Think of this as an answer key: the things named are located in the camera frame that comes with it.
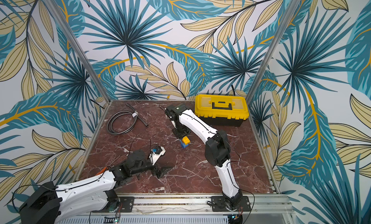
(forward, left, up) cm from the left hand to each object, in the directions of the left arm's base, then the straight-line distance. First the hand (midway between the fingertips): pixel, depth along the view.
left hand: (167, 162), depth 78 cm
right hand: (+16, -9, +1) cm, 19 cm away
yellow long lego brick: (+13, -10, +1) cm, 17 cm away
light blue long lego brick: (+12, -9, -4) cm, 16 cm away
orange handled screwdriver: (0, +36, -9) cm, 37 cm away
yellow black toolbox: (+33, -33, +7) cm, 47 cm away
